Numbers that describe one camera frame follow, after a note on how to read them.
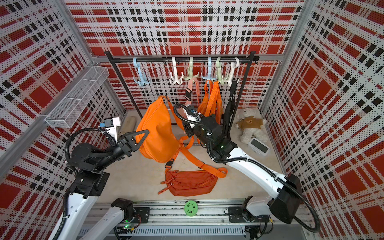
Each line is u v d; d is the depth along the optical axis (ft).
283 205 1.23
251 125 3.35
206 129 1.50
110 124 1.59
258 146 3.14
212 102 2.52
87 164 1.40
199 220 2.40
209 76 2.33
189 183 2.76
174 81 2.32
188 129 1.95
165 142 2.00
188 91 2.42
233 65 2.18
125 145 1.58
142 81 2.30
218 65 2.07
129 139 1.66
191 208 2.39
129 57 2.97
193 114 1.72
